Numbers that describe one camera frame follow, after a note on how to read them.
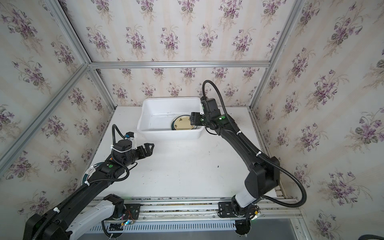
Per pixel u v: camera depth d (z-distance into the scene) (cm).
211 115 60
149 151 73
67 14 75
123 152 60
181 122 107
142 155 71
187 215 73
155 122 108
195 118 70
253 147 46
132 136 72
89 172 86
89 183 49
